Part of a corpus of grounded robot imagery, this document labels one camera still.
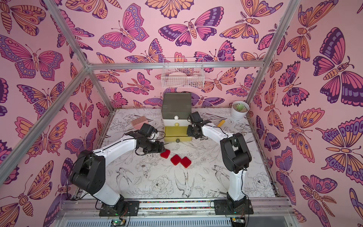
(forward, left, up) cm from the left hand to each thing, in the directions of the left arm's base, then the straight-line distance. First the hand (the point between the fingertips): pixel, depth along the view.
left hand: (162, 149), depth 89 cm
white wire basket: (+41, -11, +28) cm, 51 cm away
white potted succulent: (+32, -55, +4) cm, 64 cm away
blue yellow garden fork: (+27, -43, -7) cm, 51 cm away
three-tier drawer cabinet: (+36, -7, -5) cm, 37 cm away
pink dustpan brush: (+25, +22, -5) cm, 34 cm away
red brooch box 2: (-6, -15, -6) cm, 17 cm away
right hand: (+12, -16, 0) cm, 20 cm away
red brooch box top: (-1, -2, -4) cm, 5 cm away
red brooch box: (-4, -9, -6) cm, 11 cm away
